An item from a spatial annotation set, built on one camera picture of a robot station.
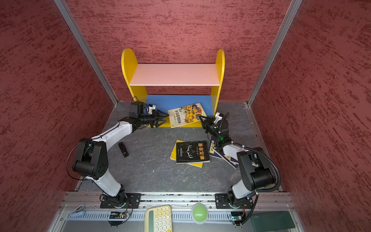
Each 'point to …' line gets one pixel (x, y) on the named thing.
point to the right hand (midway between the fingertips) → (197, 117)
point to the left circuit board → (118, 215)
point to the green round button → (199, 213)
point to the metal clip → (79, 209)
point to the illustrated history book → (185, 115)
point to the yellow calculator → (158, 219)
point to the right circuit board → (236, 215)
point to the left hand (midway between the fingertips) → (168, 119)
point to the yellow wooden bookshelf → (178, 95)
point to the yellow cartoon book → (173, 155)
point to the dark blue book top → (233, 162)
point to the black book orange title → (188, 152)
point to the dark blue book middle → (212, 152)
